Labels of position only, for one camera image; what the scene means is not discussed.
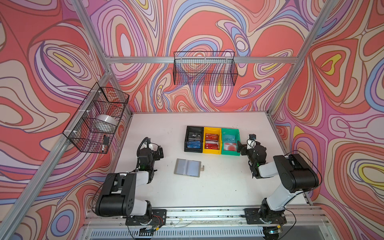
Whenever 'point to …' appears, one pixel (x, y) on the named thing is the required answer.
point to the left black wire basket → (93, 126)
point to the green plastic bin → (229, 137)
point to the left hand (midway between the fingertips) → (154, 145)
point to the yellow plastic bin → (212, 140)
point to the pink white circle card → (230, 146)
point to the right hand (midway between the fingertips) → (245, 142)
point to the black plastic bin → (194, 139)
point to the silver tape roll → (105, 123)
